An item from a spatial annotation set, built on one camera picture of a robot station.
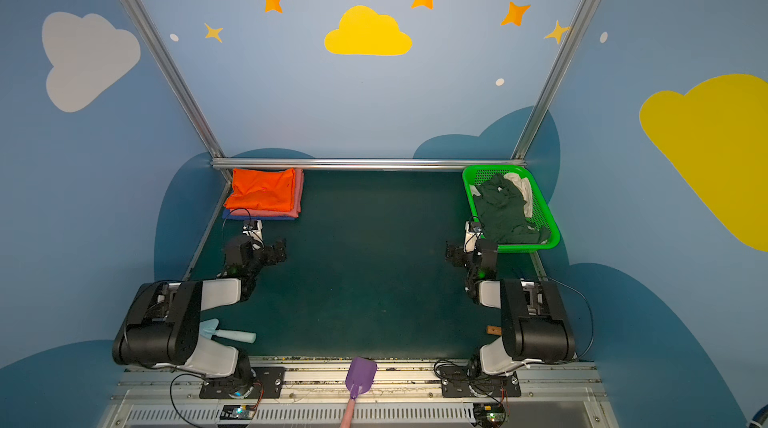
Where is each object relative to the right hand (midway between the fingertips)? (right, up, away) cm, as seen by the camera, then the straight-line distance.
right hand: (466, 237), depth 95 cm
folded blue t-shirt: (-83, +7, +10) cm, 84 cm away
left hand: (-62, -1, 0) cm, 62 cm away
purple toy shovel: (-32, -34, -20) cm, 51 cm away
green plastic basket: (+28, +7, +6) cm, 29 cm away
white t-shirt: (+26, +16, +15) cm, 34 cm away
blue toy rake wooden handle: (+4, -24, -13) cm, 28 cm away
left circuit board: (-62, -40, -23) cm, 78 cm away
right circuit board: (-1, -41, -23) cm, 47 cm away
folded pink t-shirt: (-60, +8, +12) cm, 62 cm away
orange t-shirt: (-70, +16, +13) cm, 73 cm away
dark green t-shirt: (+15, +11, +13) cm, 23 cm away
